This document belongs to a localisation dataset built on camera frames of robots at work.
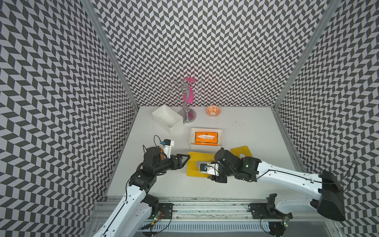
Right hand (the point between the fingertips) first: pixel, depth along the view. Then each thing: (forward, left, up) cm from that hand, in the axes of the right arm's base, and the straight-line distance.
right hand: (211, 172), depth 75 cm
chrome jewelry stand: (+47, +15, +17) cm, 52 cm away
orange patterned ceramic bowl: (+52, -6, -9) cm, 53 cm away
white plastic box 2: (+46, +30, -12) cm, 56 cm away
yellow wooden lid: (+6, +9, +4) cm, 12 cm away
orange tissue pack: (+21, 0, -1) cm, 21 cm away
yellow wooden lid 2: (+19, -23, -12) cm, 33 cm away
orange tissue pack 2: (0, +21, +19) cm, 29 cm away
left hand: (+5, +13, +5) cm, 15 cm away
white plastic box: (+18, +4, -8) cm, 20 cm away
